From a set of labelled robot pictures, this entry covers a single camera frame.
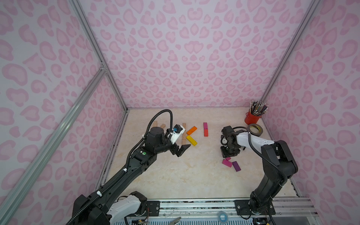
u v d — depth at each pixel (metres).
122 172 0.47
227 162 0.90
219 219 0.70
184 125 1.09
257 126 1.06
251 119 1.05
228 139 0.71
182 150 0.66
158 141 0.58
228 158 0.90
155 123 0.52
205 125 1.08
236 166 0.88
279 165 0.48
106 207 0.41
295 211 0.73
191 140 1.01
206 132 1.04
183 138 1.01
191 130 1.06
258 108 0.98
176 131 0.62
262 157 0.48
